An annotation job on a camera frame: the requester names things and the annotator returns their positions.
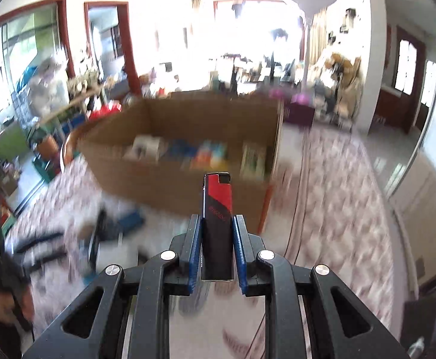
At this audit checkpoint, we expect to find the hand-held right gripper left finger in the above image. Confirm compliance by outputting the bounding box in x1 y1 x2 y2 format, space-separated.
21 213 203 359

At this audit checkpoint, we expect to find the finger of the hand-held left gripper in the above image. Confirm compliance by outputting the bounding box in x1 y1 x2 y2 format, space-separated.
14 231 67 266

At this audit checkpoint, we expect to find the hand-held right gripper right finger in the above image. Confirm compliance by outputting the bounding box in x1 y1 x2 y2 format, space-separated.
232 215 411 359

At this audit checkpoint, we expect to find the red and black lighter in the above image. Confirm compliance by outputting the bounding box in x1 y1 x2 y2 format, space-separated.
201 172 235 282

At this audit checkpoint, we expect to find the brown cardboard box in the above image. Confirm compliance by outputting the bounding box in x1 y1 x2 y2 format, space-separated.
76 97 284 232

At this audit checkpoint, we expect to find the person's left hand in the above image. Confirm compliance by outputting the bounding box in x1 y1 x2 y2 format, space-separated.
0 284 35 331

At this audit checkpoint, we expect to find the orange pot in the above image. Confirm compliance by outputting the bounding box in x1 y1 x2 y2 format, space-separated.
38 135 59 161

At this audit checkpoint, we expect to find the brown wooden chair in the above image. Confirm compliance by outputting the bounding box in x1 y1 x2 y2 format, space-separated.
61 121 91 169

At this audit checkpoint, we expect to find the green cabinet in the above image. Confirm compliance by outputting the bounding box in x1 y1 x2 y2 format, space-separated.
0 123 29 158

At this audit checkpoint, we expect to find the purple box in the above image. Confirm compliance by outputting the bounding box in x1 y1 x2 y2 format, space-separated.
283 97 316 128

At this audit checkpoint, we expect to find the clear plastic storage bag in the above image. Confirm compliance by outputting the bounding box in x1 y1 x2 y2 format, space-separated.
27 56 71 120

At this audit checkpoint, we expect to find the dark brown door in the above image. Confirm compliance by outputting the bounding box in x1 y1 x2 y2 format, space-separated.
375 26 428 133

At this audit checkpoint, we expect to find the beige electric fan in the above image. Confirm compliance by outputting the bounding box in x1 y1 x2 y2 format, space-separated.
324 52 362 94

